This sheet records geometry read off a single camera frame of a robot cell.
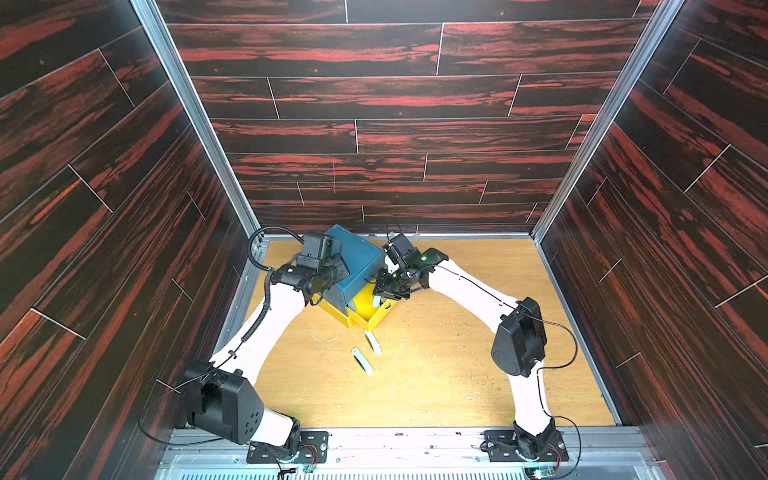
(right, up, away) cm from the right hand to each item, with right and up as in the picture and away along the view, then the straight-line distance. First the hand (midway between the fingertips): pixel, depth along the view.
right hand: (379, 289), depth 88 cm
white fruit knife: (-1, -18, +3) cm, 18 cm away
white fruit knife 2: (-4, -23, 0) cm, 23 cm away
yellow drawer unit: (-8, -9, 0) cm, 12 cm away
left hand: (-9, +7, -5) cm, 12 cm away
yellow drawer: (-2, -6, -5) cm, 9 cm away
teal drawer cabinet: (-4, +8, -4) cm, 10 cm away
